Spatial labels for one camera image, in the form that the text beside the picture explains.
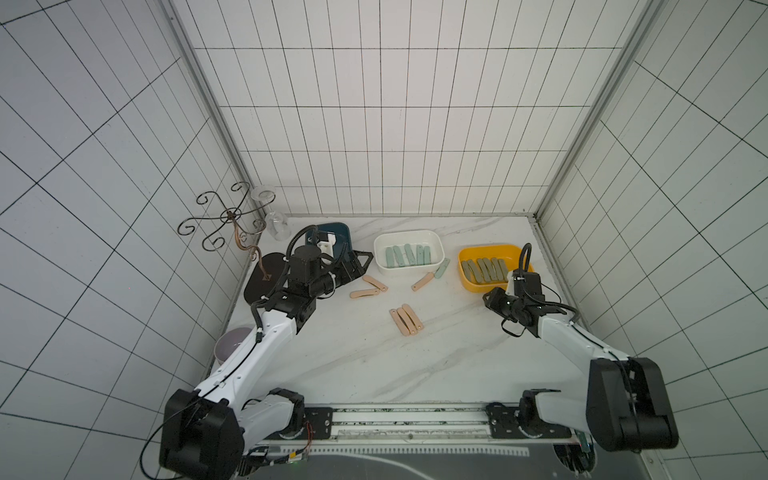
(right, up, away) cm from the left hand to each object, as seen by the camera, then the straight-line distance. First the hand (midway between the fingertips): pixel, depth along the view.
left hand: (362, 265), depth 78 cm
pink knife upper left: (+3, -8, +22) cm, 24 cm away
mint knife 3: (+19, +1, +28) cm, 34 cm away
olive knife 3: (+41, -4, +24) cm, 48 cm away
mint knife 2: (+15, +1, +28) cm, 32 cm away
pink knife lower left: (0, -11, +19) cm, 22 cm away
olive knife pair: (+46, -3, +25) cm, 53 cm away
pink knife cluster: (+11, -19, +12) cm, 24 cm away
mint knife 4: (+21, -1, +27) cm, 35 cm away
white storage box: (+24, +7, +28) cm, 37 cm away
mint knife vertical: (+11, +1, +30) cm, 32 cm away
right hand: (+39, -10, +13) cm, 43 cm away
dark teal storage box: (-10, +10, +30) cm, 33 cm away
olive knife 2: (+38, -4, +25) cm, 46 cm away
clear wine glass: (-28, +12, +12) cm, 33 cm away
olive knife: (+35, -3, +24) cm, 43 cm away
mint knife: (+26, -3, +25) cm, 37 cm away
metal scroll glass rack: (-36, +6, -7) cm, 37 cm away
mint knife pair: (+9, +1, +29) cm, 30 cm away
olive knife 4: (+44, -4, +25) cm, 50 cm away
